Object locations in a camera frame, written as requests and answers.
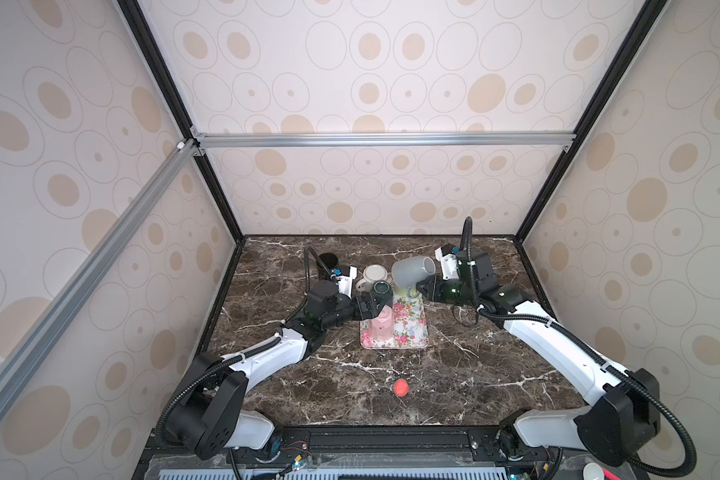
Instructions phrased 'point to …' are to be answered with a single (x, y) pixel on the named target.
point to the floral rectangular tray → (401, 325)
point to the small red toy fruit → (401, 387)
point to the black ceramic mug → (328, 260)
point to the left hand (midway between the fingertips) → (387, 297)
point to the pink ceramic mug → (382, 325)
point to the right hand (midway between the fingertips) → (419, 284)
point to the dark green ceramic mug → (383, 293)
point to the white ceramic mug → (371, 274)
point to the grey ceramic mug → (408, 272)
